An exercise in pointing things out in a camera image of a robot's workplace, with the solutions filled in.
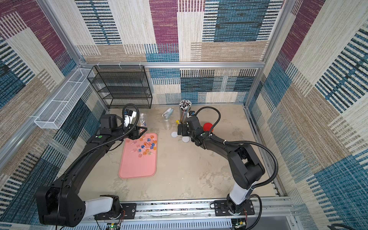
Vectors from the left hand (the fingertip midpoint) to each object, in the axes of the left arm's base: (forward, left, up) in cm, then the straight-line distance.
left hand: (143, 127), depth 80 cm
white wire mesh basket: (0, +40, +12) cm, 42 cm away
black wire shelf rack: (+43, +24, -4) cm, 49 cm away
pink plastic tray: (-7, +6, -21) cm, 23 cm away
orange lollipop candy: (+2, +3, -20) cm, 20 cm away
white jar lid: (+7, -23, -22) cm, 33 cm away
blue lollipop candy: (+1, +5, -21) cm, 21 cm away
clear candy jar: (+16, -10, -19) cm, 27 cm away
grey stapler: (+27, -10, -18) cm, 34 cm away
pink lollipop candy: (-2, +11, -21) cm, 23 cm away
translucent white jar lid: (+9, -15, -20) cm, 27 cm away
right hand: (+7, -24, -10) cm, 27 cm away
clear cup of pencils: (+20, -23, -3) cm, 30 cm away
